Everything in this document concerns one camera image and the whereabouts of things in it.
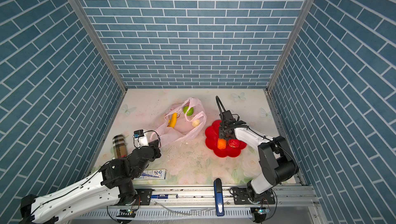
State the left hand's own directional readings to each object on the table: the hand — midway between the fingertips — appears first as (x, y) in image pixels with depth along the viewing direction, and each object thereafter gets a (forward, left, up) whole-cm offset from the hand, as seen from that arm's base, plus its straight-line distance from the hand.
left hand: (165, 143), depth 75 cm
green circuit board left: (-26, +17, -20) cm, 37 cm away
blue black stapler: (-19, -26, -12) cm, 35 cm away
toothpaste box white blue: (-10, +8, -15) cm, 20 cm away
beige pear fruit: (+19, -14, -11) cm, 26 cm away
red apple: (+5, -36, -10) cm, 38 cm away
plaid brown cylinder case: (+7, +31, -14) cm, 34 cm away
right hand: (+13, -32, -13) cm, 37 cm away
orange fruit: (+5, -29, -10) cm, 32 cm away
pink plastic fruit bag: (+22, -2, -15) cm, 27 cm away
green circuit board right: (-26, -47, -16) cm, 56 cm away
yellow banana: (+19, +1, -12) cm, 23 cm away
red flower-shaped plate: (+14, -25, -15) cm, 32 cm away
